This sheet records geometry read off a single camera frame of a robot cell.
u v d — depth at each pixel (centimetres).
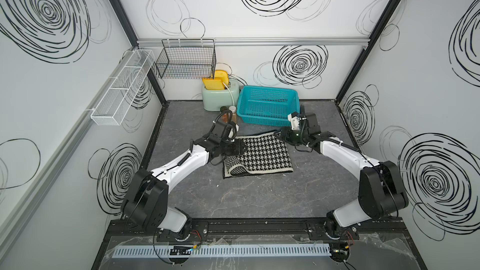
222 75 105
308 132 69
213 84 104
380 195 43
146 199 42
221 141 65
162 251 70
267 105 119
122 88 79
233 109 102
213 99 107
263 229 75
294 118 81
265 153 94
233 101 106
